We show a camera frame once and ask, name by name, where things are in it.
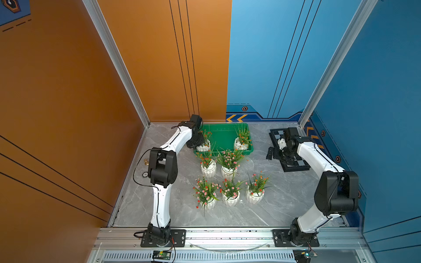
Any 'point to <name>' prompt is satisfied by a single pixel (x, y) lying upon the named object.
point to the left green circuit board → (161, 255)
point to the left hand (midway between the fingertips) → (200, 141)
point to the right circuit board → (303, 256)
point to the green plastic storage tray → (221, 136)
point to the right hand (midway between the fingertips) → (274, 158)
